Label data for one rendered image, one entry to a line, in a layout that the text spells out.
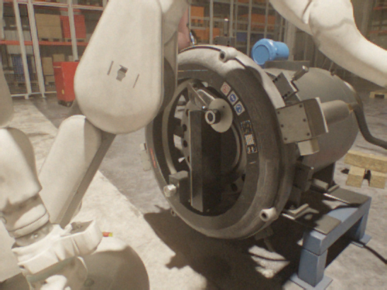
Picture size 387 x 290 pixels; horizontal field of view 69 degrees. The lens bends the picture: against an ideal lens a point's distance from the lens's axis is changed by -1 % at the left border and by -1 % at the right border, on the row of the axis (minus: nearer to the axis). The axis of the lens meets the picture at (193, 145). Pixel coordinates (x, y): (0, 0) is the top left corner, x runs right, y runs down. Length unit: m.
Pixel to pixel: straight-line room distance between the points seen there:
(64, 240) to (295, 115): 0.63
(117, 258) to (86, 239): 0.51
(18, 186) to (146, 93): 0.23
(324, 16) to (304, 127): 0.28
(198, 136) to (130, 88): 0.57
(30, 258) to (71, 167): 0.21
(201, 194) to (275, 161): 0.34
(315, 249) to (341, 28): 0.90
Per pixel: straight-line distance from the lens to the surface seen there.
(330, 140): 1.37
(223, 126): 0.95
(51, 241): 0.48
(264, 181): 0.90
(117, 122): 0.51
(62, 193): 0.66
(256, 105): 0.87
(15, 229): 0.48
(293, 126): 0.84
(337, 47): 0.71
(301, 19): 0.73
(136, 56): 0.49
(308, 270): 1.40
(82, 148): 0.60
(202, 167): 1.05
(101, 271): 0.99
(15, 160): 0.44
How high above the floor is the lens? 0.93
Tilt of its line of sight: 17 degrees down
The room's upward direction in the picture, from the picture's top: straight up
